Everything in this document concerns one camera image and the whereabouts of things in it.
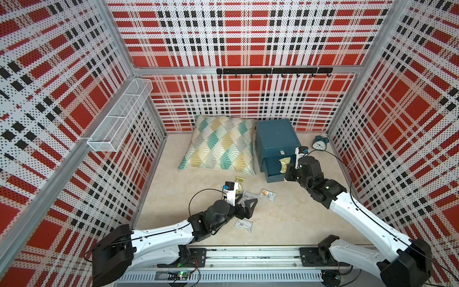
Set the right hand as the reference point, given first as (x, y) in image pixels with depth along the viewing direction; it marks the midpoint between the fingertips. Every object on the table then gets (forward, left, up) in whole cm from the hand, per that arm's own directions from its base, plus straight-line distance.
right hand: (290, 165), depth 79 cm
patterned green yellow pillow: (+17, +32, -4) cm, 37 cm away
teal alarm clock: (+26, -26, -15) cm, 40 cm away
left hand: (-13, +18, -6) cm, 23 cm away
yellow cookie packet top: (+3, +24, -18) cm, 30 cm away
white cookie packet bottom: (-20, +21, -19) cm, 34 cm away
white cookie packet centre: (-6, +20, -19) cm, 28 cm away
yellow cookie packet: (+1, +3, 0) cm, 3 cm away
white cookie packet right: (-6, +8, -19) cm, 22 cm away
